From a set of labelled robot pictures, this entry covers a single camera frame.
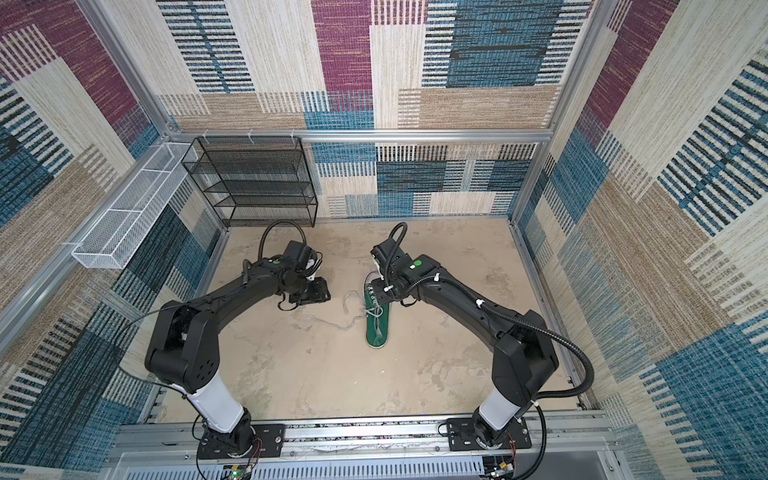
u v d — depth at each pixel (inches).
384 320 35.9
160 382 19.4
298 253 29.4
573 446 28.7
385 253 25.2
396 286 23.6
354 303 38.9
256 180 42.9
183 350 18.5
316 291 32.5
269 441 28.7
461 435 29.1
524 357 17.0
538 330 16.2
